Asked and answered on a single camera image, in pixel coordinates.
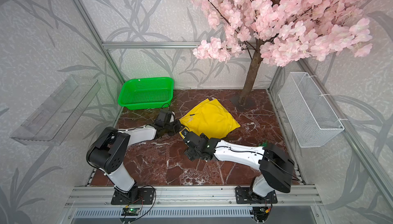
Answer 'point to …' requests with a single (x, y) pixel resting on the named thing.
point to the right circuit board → (261, 213)
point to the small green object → (265, 144)
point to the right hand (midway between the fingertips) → (194, 143)
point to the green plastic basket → (146, 93)
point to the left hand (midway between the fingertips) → (185, 125)
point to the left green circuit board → (130, 211)
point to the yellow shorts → (211, 118)
